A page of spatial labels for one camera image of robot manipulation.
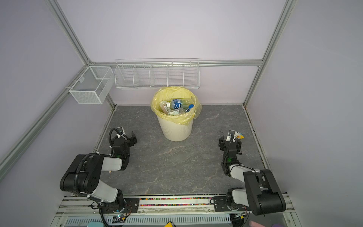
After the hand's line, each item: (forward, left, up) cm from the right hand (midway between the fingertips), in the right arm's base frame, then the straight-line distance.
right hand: (232, 138), depth 88 cm
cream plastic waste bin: (+3, +37, +4) cm, 37 cm away
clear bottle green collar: (+6, +33, +20) cm, 39 cm away
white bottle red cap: (+17, +43, +15) cm, 49 cm away
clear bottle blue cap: (+10, +26, +19) cm, 34 cm away
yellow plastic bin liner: (+26, +38, +16) cm, 49 cm away
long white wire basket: (+39, +55, +23) cm, 71 cm away
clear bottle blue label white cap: (+15, +36, +16) cm, 42 cm away
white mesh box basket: (+35, +96, +16) cm, 103 cm away
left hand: (+4, +69, 0) cm, 69 cm away
